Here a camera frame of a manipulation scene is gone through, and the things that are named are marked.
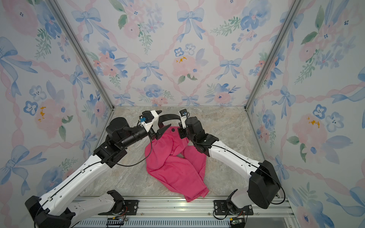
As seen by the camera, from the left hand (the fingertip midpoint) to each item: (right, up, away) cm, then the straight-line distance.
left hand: (164, 116), depth 62 cm
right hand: (+7, -3, +18) cm, 19 cm away
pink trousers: (+4, -29, +24) cm, 38 cm away
